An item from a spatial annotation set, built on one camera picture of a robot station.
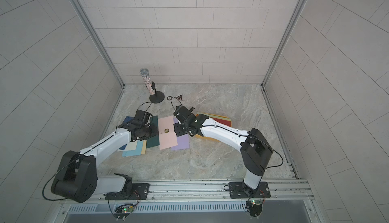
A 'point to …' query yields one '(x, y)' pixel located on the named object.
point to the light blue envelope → (138, 152)
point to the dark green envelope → (155, 141)
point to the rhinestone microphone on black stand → (155, 96)
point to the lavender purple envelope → (183, 140)
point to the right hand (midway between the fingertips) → (177, 129)
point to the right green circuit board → (255, 207)
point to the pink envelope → (167, 137)
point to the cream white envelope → (131, 146)
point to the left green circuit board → (123, 211)
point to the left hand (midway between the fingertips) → (160, 129)
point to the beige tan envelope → (143, 150)
